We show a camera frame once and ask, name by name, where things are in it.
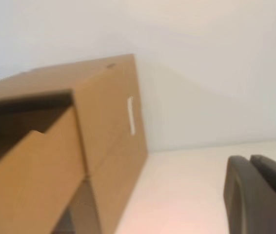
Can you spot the cardboard drawer with window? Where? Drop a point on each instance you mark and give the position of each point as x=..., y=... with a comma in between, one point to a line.
x=39, y=174

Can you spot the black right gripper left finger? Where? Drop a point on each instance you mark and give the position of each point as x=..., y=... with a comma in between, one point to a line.
x=241, y=219

